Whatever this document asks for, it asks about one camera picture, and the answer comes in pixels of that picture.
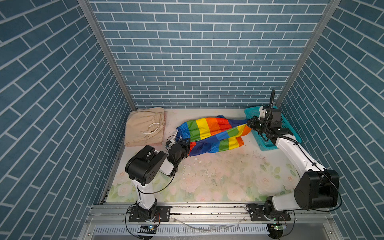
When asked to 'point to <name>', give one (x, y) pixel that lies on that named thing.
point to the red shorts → (213, 134)
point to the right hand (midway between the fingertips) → (246, 118)
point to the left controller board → (147, 232)
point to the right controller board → (276, 230)
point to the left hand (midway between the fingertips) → (191, 139)
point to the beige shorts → (144, 126)
